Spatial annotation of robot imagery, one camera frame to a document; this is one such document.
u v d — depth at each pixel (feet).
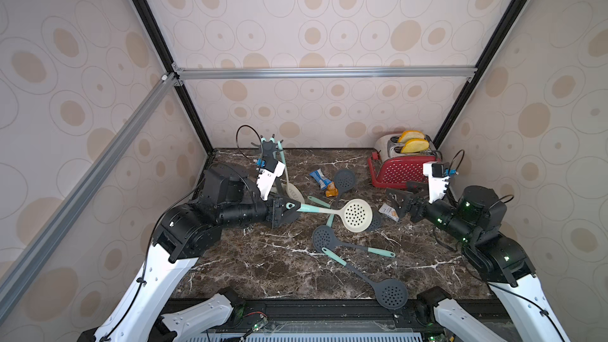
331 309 2.55
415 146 3.08
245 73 6.07
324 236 2.90
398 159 3.19
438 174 1.64
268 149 2.20
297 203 1.81
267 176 1.63
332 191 3.38
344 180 3.49
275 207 1.53
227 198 1.34
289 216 3.21
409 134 3.19
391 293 2.52
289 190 2.92
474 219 1.44
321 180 3.47
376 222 3.02
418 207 1.71
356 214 2.38
